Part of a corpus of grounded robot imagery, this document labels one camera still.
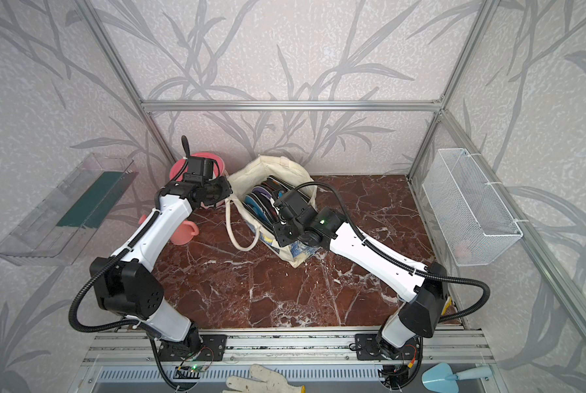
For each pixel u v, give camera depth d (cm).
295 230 53
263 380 68
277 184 97
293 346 75
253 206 87
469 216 64
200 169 64
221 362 72
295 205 53
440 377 68
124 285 43
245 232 100
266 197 91
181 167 98
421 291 40
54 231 63
